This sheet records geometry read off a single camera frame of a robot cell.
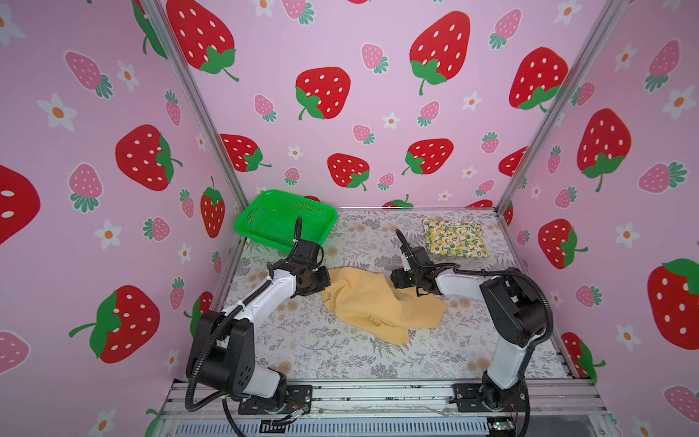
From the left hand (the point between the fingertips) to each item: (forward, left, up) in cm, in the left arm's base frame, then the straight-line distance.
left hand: (328, 282), depth 89 cm
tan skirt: (-8, -18, -3) cm, 20 cm away
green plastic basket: (+34, +29, -6) cm, 45 cm away
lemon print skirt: (+24, -49, -5) cm, 55 cm away
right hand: (+6, -23, -6) cm, 25 cm away
